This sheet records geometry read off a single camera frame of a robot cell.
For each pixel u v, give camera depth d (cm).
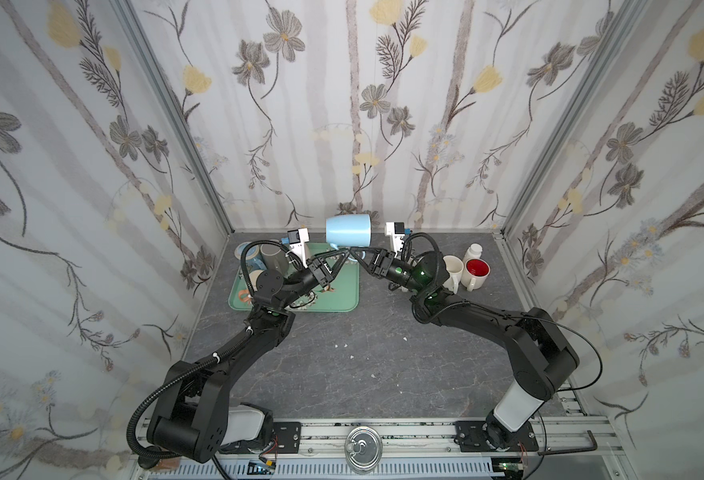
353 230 67
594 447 73
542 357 46
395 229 70
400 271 68
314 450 73
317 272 64
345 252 69
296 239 65
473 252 103
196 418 41
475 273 102
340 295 101
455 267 103
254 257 99
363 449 64
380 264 67
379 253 68
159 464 64
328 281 66
